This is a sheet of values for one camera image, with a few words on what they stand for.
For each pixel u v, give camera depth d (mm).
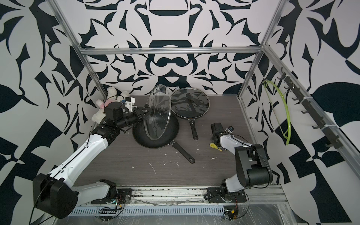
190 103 1044
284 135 700
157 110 742
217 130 743
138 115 653
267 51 843
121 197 724
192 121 944
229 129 835
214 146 876
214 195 740
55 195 388
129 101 709
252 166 449
